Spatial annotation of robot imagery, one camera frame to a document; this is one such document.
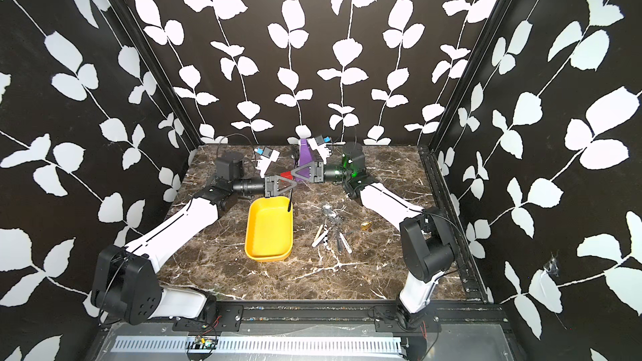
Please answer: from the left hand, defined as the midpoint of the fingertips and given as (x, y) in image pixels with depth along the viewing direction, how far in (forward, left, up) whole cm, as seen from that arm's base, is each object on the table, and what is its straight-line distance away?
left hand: (295, 182), depth 74 cm
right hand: (+1, 0, +2) cm, 3 cm away
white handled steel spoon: (+5, -10, -26) cm, 28 cm away
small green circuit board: (-37, +28, -27) cm, 53 cm away
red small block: (0, +2, +4) cm, 5 cm away
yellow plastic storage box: (-2, +13, -27) cm, 30 cm away
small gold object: (-3, -24, -25) cm, 35 cm away
